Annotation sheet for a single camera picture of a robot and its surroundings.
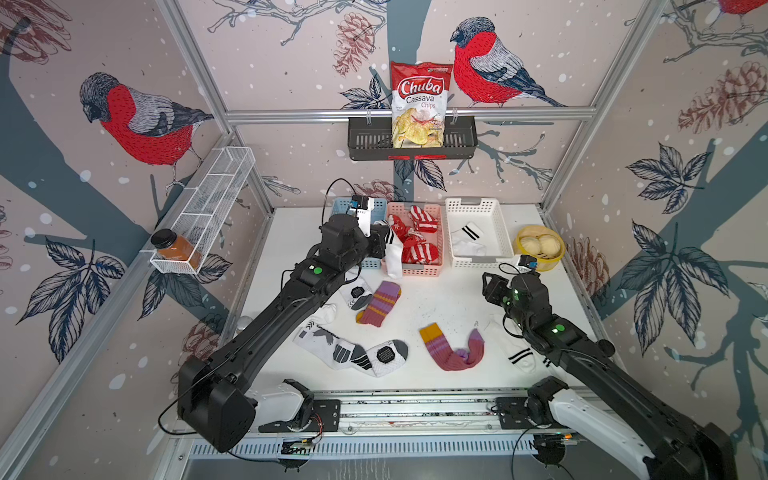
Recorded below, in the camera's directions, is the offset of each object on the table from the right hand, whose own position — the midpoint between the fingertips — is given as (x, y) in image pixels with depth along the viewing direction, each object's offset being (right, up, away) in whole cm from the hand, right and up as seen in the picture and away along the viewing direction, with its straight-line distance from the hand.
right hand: (488, 274), depth 81 cm
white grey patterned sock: (-31, -24, +1) cm, 40 cm away
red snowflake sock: (-22, +12, +29) cm, 38 cm away
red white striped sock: (-16, +16, +29) cm, 37 cm away
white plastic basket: (+12, +18, +37) cm, 43 cm away
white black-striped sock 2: (+2, +8, +29) cm, 30 cm away
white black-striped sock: (-27, +6, +4) cm, 27 cm away
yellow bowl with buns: (+26, +8, +21) cm, 35 cm away
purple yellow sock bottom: (-11, -24, 0) cm, 26 cm away
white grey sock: (-38, -9, +12) cm, 41 cm away
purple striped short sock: (-29, -10, +13) cm, 33 cm away
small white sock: (-47, -14, +9) cm, 50 cm away
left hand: (-26, +14, -8) cm, 31 cm away
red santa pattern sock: (-18, +5, +22) cm, 29 cm away
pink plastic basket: (-23, +20, +33) cm, 45 cm away
